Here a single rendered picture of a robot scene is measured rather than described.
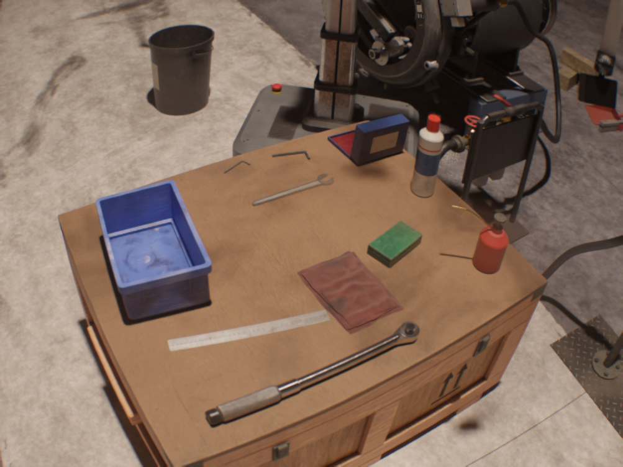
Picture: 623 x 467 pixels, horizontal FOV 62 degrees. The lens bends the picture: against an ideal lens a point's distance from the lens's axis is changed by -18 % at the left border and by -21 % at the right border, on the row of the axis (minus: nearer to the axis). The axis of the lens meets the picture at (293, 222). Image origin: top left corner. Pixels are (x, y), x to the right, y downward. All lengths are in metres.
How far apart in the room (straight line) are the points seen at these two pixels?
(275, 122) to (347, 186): 0.71
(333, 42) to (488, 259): 1.00
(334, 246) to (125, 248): 0.48
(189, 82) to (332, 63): 0.85
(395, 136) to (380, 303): 0.58
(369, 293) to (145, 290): 0.47
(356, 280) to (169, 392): 0.48
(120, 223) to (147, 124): 1.40
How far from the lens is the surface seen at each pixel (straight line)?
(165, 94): 2.83
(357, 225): 1.52
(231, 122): 2.79
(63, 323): 1.97
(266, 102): 2.42
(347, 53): 2.12
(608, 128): 3.54
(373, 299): 1.33
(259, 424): 1.13
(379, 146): 1.71
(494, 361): 1.66
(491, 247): 1.42
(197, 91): 2.83
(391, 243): 1.44
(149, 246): 1.45
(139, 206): 1.46
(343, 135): 1.83
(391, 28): 2.55
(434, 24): 2.35
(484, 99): 2.74
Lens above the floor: 1.44
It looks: 40 degrees down
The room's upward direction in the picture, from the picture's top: 3 degrees clockwise
